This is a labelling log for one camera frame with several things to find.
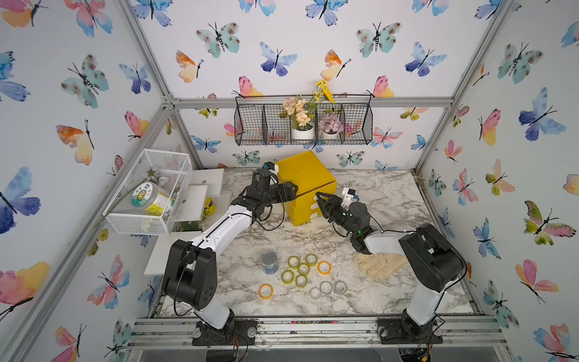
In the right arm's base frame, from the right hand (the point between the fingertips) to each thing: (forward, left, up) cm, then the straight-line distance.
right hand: (317, 194), depth 84 cm
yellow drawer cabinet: (+10, +3, 0) cm, 10 cm away
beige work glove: (-17, -26, -21) cm, 38 cm away
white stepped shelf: (-5, +40, +2) cm, 41 cm away
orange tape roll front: (-29, +18, -21) cm, 40 cm away
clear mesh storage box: (0, +51, +10) cm, 52 cm away
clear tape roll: (-29, 0, -21) cm, 36 cm away
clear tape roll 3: (-26, -10, -21) cm, 35 cm away
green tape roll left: (-24, +10, -20) cm, 33 cm away
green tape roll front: (-25, +5, -20) cm, 33 cm away
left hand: (+3, +10, 0) cm, 10 cm away
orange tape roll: (-20, -6, -21) cm, 29 cm away
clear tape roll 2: (-27, -4, -21) cm, 34 cm away
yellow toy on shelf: (+2, +46, -14) cm, 48 cm away
